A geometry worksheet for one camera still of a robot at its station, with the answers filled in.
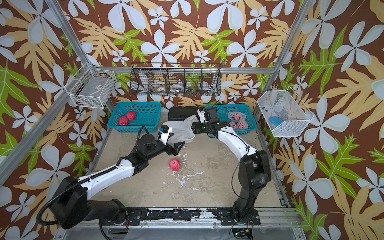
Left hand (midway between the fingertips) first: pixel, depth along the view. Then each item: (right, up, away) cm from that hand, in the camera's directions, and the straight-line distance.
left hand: (178, 136), depth 78 cm
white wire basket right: (+61, +17, +6) cm, 64 cm away
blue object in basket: (+52, +8, +1) cm, 53 cm away
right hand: (+9, +6, +11) cm, 16 cm away
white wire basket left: (-52, +28, +9) cm, 60 cm away
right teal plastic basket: (+48, +19, +36) cm, 63 cm away
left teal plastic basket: (-28, +14, +41) cm, 52 cm away
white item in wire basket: (-3, +31, +21) cm, 38 cm away
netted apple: (+40, +13, +33) cm, 54 cm away
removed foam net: (+4, +7, +30) cm, 31 cm away
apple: (-43, +9, +30) cm, 53 cm away
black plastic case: (-3, +16, +38) cm, 41 cm away
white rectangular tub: (-2, 0, +17) cm, 17 cm away
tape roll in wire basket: (-13, +30, +18) cm, 37 cm away
